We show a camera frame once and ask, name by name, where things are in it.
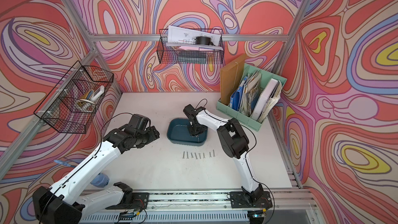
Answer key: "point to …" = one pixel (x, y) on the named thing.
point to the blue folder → (236, 96)
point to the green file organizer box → (240, 115)
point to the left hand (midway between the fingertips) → (157, 135)
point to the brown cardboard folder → (230, 76)
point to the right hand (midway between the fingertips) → (197, 135)
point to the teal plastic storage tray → (178, 133)
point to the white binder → (264, 99)
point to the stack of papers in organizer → (252, 88)
